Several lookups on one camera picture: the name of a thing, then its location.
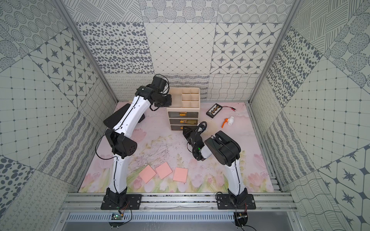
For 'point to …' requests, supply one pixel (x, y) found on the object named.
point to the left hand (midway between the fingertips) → (176, 103)
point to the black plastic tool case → (112, 121)
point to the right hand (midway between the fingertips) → (183, 127)
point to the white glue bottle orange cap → (230, 121)
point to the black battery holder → (214, 110)
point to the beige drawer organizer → (185, 110)
